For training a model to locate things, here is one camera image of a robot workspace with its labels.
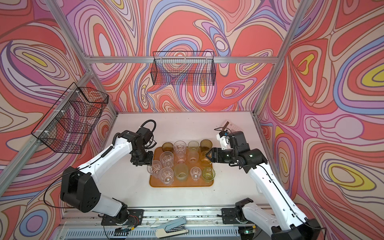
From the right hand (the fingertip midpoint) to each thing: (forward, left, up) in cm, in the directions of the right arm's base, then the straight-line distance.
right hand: (213, 159), depth 73 cm
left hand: (+3, +34, -8) cm, 35 cm away
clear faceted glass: (+15, +18, -14) cm, 28 cm away
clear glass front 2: (-1, +26, -18) cm, 31 cm away
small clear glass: (0, +9, -18) cm, 20 cm away
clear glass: (+10, +26, -17) cm, 33 cm away
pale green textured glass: (+17, +9, -15) cm, 25 cm away
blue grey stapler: (-26, +19, -17) cm, 36 cm away
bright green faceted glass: (0, +1, -18) cm, 18 cm away
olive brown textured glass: (+16, +2, -13) cm, 20 cm away
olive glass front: (+17, +26, -14) cm, 35 cm away
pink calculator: (+34, -20, -17) cm, 43 cm away
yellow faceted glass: (+8, +3, -18) cm, 20 cm away
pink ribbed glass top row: (+11, +18, -16) cm, 27 cm away
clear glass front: (+3, +34, -18) cm, 38 cm away
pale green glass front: (+1, +17, -17) cm, 24 cm away
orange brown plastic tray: (-4, +31, -21) cm, 38 cm away
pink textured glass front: (+9, +10, -14) cm, 20 cm away
